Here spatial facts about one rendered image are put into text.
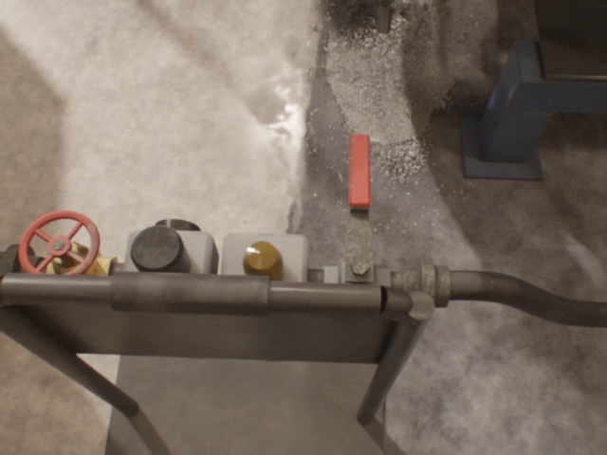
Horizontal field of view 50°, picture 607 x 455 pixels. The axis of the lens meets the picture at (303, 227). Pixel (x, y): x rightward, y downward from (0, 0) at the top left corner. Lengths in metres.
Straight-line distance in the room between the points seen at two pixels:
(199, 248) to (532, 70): 0.63
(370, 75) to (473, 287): 0.75
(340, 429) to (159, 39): 0.84
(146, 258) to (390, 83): 0.82
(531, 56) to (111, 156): 0.75
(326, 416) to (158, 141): 0.59
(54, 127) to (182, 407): 0.59
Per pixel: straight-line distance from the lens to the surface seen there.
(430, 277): 0.64
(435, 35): 1.42
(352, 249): 0.62
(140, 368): 1.09
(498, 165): 1.25
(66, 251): 0.62
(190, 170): 1.22
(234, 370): 1.07
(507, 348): 1.13
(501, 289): 0.66
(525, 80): 1.06
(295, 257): 0.63
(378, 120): 1.27
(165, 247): 0.60
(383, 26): 1.07
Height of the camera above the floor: 1.04
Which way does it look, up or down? 65 degrees down
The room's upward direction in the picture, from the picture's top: straight up
